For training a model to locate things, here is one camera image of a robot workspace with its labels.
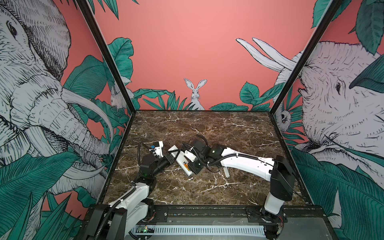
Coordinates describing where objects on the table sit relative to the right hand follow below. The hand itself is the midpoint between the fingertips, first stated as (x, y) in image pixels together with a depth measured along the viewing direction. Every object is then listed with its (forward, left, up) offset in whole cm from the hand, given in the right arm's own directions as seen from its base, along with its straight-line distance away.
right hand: (187, 167), depth 77 cm
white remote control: (+3, +3, +2) cm, 5 cm away
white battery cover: (+2, -23, -13) cm, 26 cm away
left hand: (+8, +4, +4) cm, 10 cm away
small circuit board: (-26, +20, -12) cm, 35 cm away
